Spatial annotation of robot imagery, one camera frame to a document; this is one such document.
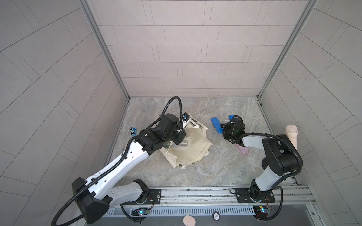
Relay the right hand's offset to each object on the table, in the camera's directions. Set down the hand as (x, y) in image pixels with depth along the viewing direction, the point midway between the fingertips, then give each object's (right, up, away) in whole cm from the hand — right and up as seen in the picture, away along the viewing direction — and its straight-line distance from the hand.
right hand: (219, 125), depth 97 cm
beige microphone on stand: (+25, +1, -35) cm, 43 cm away
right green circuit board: (+15, -39, -29) cm, 50 cm away
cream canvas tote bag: (-18, -12, -12) cm, 25 cm away
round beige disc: (-21, -39, -33) cm, 56 cm away
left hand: (-22, +1, -25) cm, 33 cm away
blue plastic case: (-1, 0, 0) cm, 1 cm away
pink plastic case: (+13, -14, -10) cm, 22 cm away
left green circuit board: (-44, -37, -31) cm, 65 cm away
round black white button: (-8, -40, -30) cm, 51 cm away
